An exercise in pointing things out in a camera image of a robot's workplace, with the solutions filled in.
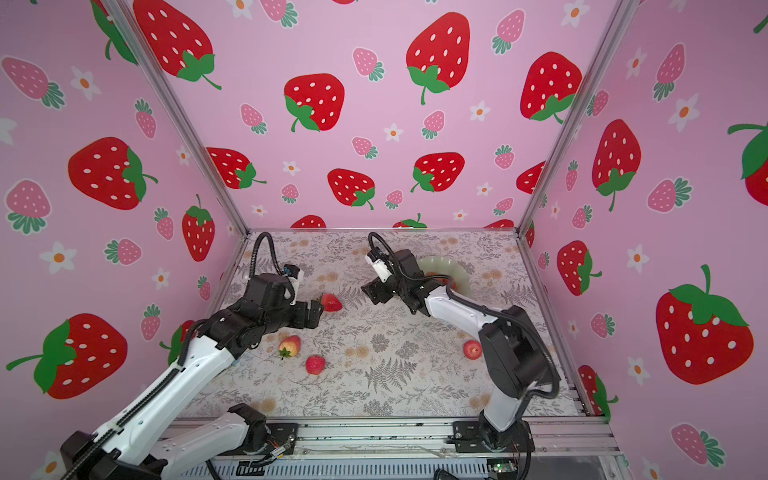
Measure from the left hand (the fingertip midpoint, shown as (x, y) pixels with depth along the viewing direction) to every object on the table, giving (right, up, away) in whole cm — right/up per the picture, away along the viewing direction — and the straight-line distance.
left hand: (309, 303), depth 77 cm
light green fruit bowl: (+43, +9, +27) cm, 51 cm away
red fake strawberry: (+2, -2, +17) cm, 17 cm away
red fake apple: (+45, -15, +8) cm, 48 cm away
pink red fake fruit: (0, -18, +5) cm, 19 cm away
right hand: (+15, +6, +11) cm, 20 cm away
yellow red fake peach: (-8, -14, +8) cm, 18 cm away
